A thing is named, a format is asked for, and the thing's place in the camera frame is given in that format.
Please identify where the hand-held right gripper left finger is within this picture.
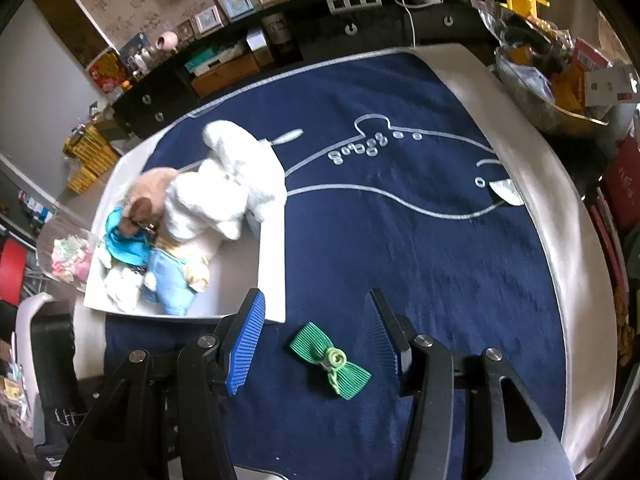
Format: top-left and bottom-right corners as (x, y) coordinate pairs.
(52, 287), (266, 480)

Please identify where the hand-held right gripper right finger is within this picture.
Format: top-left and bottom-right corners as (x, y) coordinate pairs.
(364, 288), (576, 480)

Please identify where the white cardboard box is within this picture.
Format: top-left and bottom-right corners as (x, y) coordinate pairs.
(84, 132), (288, 323)

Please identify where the green ribbon bow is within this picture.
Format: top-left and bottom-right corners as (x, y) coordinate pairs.
(288, 322), (372, 401)

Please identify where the plush bunny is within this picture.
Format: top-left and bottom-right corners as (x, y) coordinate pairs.
(145, 245), (211, 317)

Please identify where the white sock with black band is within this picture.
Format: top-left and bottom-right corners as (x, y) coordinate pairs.
(105, 260), (146, 311)

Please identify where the white plush rabbit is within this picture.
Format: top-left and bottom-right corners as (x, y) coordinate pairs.
(162, 120), (288, 241)

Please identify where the teal doll clothing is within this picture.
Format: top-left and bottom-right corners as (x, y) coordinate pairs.
(104, 207), (151, 266)

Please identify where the brown plush toy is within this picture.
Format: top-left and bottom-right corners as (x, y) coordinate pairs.
(122, 167), (178, 238)

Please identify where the navy whale print blanket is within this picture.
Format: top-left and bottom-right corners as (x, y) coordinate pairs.
(102, 50), (568, 480)

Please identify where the glass dome with rose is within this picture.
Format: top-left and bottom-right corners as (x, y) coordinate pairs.
(37, 217), (97, 292)

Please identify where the yellow plastic crate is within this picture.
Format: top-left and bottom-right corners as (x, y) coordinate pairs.
(64, 125), (108, 158)
(66, 167), (100, 194)
(85, 147), (121, 176)

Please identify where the red chair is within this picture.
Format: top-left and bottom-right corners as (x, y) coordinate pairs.
(0, 237), (27, 306)

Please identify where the stack of small boxes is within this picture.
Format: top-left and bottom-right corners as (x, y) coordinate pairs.
(17, 190), (53, 233)

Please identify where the wooden box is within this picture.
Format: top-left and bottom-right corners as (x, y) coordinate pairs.
(191, 55), (261, 98)

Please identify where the red gift box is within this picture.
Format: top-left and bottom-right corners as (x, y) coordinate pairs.
(602, 135), (640, 231)

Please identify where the teal flat box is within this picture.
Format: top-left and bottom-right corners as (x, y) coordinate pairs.
(184, 42), (246, 73)

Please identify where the glass bowl of packets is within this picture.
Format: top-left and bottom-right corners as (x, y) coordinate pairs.
(495, 25), (612, 133)

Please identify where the red printed poster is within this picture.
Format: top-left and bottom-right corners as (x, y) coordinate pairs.
(86, 49), (132, 97)

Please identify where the small white box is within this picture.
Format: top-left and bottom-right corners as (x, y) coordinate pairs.
(245, 27), (271, 53)

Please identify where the black tv cabinet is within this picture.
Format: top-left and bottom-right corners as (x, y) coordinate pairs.
(111, 0), (501, 138)

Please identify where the blue printed box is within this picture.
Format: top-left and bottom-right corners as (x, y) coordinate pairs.
(119, 34), (156, 68)

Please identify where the dark printed mug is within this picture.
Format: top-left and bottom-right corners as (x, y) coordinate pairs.
(261, 12), (293, 46)

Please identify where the yellow plastic toy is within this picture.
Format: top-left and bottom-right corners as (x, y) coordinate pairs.
(505, 0), (550, 25)

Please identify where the white power cable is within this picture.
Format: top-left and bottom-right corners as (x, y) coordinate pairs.
(400, 0), (418, 48)

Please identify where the pink photo frame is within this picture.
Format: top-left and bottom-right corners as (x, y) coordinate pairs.
(192, 6), (223, 36)

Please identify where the blue photo frame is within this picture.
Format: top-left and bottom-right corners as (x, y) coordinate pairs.
(221, 0), (255, 20)

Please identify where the white triple photo frame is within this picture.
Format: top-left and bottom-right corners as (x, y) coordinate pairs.
(326, 0), (383, 13)

